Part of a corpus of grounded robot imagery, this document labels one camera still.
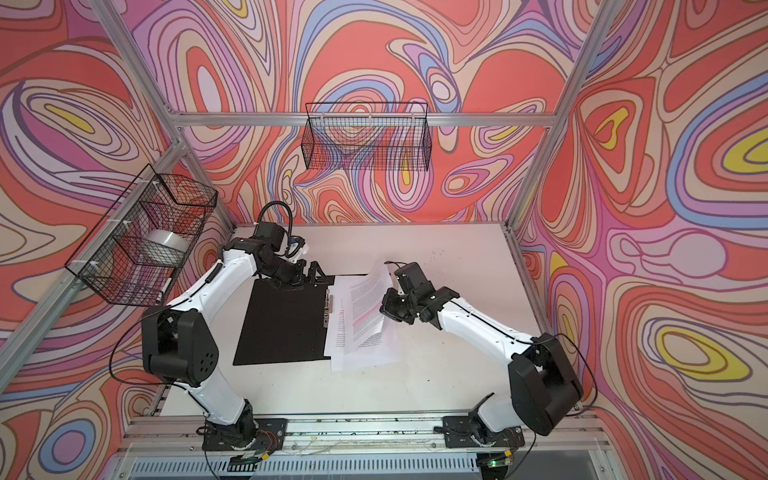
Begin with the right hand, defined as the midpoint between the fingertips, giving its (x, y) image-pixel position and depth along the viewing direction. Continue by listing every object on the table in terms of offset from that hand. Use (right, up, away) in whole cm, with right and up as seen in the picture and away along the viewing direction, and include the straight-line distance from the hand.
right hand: (381, 314), depth 83 cm
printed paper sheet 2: (0, -11, +3) cm, 12 cm away
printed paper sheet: (-5, -3, +3) cm, 6 cm away
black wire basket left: (-62, +17, -9) cm, 65 cm away
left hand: (-19, +9, +3) cm, 21 cm away
